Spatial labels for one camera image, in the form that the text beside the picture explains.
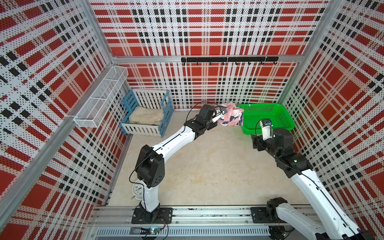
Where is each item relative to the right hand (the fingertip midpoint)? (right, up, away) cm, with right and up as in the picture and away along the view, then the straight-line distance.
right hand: (262, 133), depth 74 cm
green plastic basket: (+29, +14, +44) cm, 55 cm away
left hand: (-24, +11, +12) cm, 29 cm away
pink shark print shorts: (-13, +9, +4) cm, 17 cm away
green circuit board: (-55, -46, -5) cm, 72 cm away
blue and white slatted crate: (-71, +25, +40) cm, 85 cm away
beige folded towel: (-70, +11, +36) cm, 79 cm away
